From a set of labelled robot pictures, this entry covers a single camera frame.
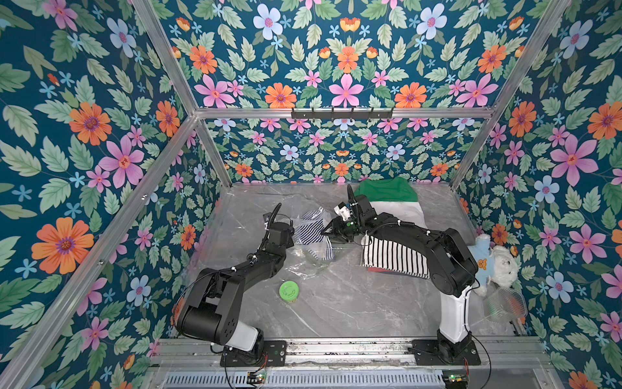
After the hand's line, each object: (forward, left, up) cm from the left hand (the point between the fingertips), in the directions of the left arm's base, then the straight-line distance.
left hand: (283, 230), depth 94 cm
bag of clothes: (-11, -6, -8) cm, 15 cm away
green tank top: (+23, -48, -6) cm, 54 cm away
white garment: (+10, -54, -7) cm, 55 cm away
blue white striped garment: (+1, -10, -5) cm, 11 cm away
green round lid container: (-23, -2, -4) cm, 23 cm away
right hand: (-3, -18, +4) cm, 19 cm away
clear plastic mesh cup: (-32, -77, -9) cm, 84 cm away
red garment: (-18, -35, -3) cm, 39 cm away
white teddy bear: (-21, -75, 0) cm, 78 cm away
